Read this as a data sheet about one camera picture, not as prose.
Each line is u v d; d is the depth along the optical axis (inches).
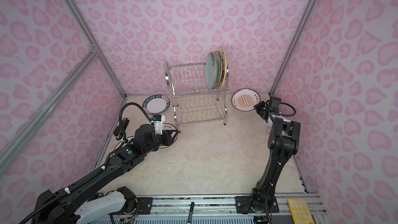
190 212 28.2
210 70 35.2
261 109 35.9
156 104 45.3
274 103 32.4
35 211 14.5
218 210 28.4
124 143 24.8
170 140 26.6
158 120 27.0
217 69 30.0
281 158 22.0
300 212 27.7
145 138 22.9
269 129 38.5
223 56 30.8
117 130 37.6
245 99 43.3
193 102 43.3
